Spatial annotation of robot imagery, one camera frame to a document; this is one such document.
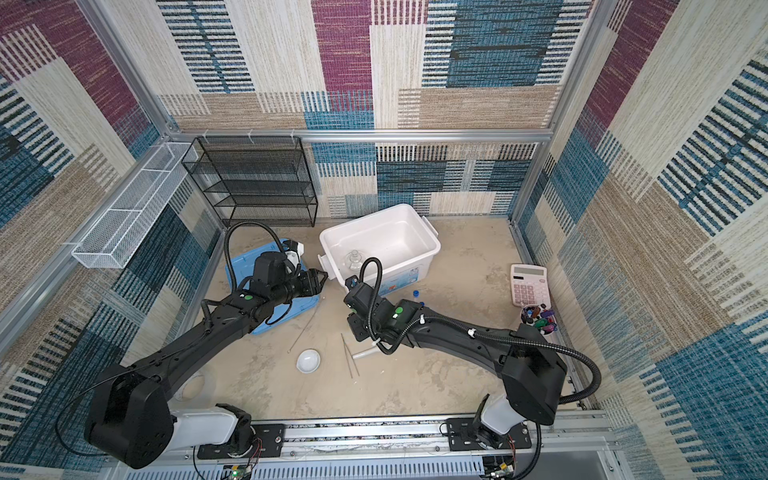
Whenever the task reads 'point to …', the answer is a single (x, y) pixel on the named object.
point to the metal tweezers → (346, 350)
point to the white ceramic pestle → (374, 350)
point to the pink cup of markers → (540, 317)
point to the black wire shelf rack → (254, 181)
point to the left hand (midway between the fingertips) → (320, 270)
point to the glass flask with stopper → (354, 260)
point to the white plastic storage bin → (402, 241)
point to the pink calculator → (529, 285)
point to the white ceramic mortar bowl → (308, 361)
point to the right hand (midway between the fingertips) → (362, 321)
